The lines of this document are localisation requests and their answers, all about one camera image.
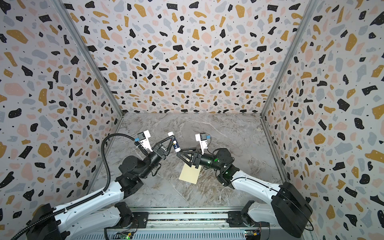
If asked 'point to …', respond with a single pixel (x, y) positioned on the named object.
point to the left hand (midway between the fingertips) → (173, 136)
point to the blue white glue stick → (176, 145)
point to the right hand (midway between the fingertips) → (177, 153)
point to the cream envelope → (190, 174)
